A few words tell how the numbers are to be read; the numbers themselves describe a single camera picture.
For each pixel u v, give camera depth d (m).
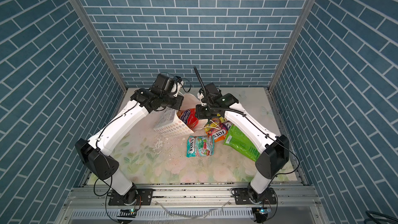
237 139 0.89
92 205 0.73
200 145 0.88
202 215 0.70
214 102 0.59
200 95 0.72
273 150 0.43
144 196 0.73
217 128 0.94
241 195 0.74
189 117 0.94
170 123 0.79
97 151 0.42
